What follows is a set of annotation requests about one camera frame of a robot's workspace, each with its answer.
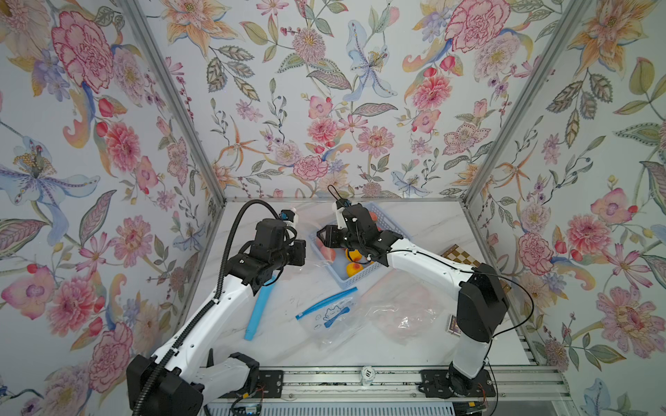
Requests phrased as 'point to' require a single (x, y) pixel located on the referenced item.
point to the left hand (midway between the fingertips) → (309, 243)
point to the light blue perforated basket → (337, 269)
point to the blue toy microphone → (262, 302)
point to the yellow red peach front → (353, 269)
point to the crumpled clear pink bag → (402, 305)
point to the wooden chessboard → (460, 256)
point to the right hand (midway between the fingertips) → (320, 231)
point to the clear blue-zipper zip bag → (328, 322)
